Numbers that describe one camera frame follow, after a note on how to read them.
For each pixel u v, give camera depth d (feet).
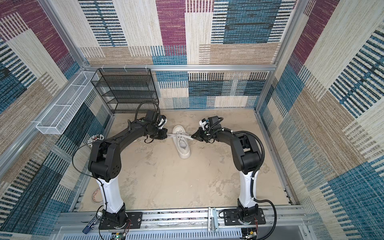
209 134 2.66
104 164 1.70
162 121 2.68
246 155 1.80
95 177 1.75
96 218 2.39
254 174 1.82
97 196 2.69
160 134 2.81
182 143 3.11
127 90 3.62
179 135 3.16
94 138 2.71
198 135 2.88
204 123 3.12
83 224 2.43
